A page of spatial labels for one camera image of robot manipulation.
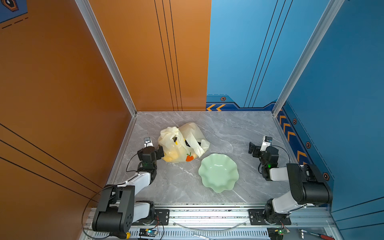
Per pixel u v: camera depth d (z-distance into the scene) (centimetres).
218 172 89
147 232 71
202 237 69
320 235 68
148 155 68
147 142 77
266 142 81
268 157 72
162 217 74
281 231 70
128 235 68
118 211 42
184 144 78
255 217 73
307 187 45
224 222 73
